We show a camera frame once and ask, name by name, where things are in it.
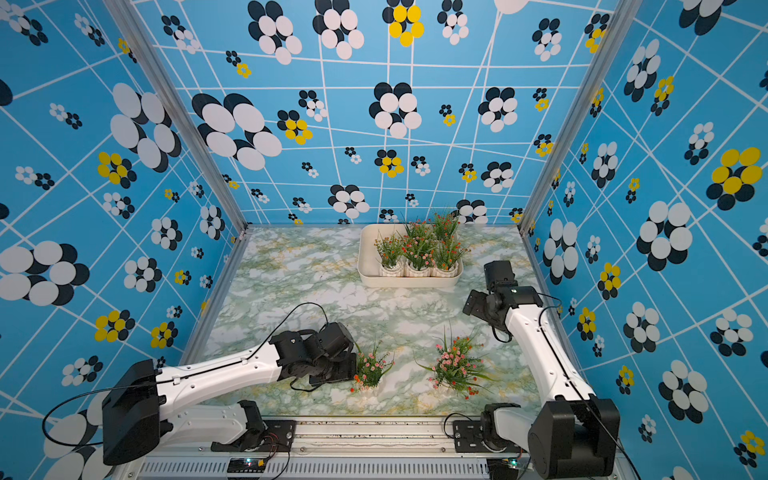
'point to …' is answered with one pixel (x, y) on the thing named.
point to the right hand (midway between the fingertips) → (490, 312)
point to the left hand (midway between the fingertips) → (357, 374)
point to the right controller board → (503, 468)
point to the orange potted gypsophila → (451, 253)
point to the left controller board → (246, 465)
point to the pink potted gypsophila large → (455, 365)
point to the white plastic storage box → (369, 262)
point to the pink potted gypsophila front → (370, 367)
